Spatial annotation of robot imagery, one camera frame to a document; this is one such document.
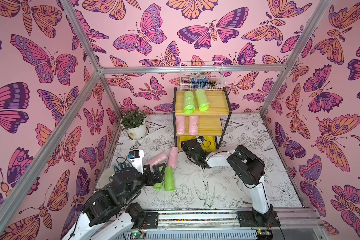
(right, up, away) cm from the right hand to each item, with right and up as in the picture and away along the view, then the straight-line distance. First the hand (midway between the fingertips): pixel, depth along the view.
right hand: (181, 141), depth 97 cm
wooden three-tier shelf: (+19, +12, -5) cm, 23 cm away
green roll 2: (-7, -20, -13) cm, 25 cm away
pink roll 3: (-13, -11, -3) cm, 17 cm away
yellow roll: (+18, -2, -1) cm, 18 cm away
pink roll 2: (+7, +10, -10) cm, 16 cm away
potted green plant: (-29, +12, -4) cm, 32 cm away
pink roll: (0, +10, -10) cm, 14 cm away
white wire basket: (+13, +38, -4) cm, 40 cm away
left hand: (-9, -8, -32) cm, 34 cm away
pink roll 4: (-5, -10, -3) cm, 12 cm away
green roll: (-12, -23, -15) cm, 30 cm away
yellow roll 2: (+2, +2, +3) cm, 4 cm away
